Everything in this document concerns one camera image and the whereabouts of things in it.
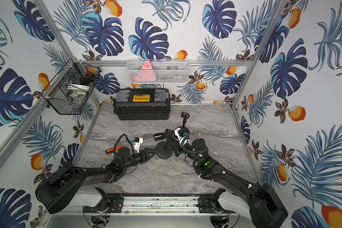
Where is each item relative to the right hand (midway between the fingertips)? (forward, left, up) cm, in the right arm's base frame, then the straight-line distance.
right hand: (170, 136), depth 75 cm
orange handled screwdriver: (+2, +39, -20) cm, 44 cm away
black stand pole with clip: (+17, -9, -3) cm, 20 cm away
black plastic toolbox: (+30, +20, -5) cm, 36 cm away
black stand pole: (-2, +2, -5) cm, 6 cm away
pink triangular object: (+38, +16, +13) cm, 43 cm away
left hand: (-4, +7, -8) cm, 12 cm away
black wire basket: (+22, +56, +14) cm, 62 cm away
